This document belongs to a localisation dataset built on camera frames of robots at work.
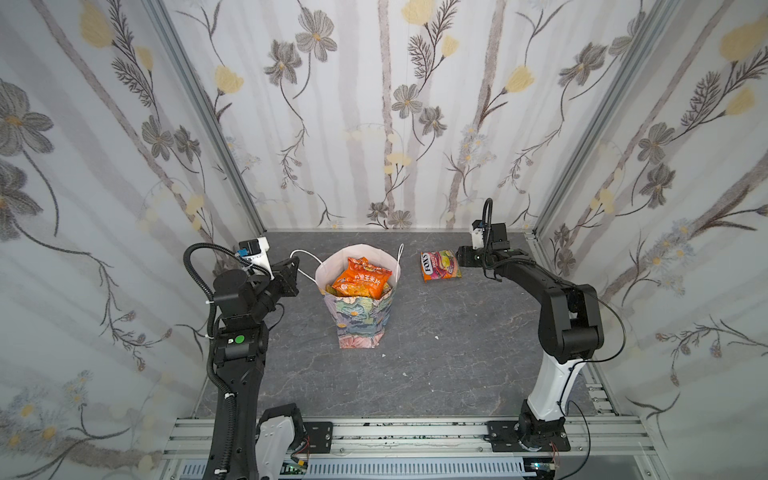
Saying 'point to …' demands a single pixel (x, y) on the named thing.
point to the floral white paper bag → (361, 322)
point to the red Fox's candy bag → (438, 265)
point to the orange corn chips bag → (360, 278)
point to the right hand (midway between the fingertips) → (463, 244)
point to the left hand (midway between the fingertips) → (293, 250)
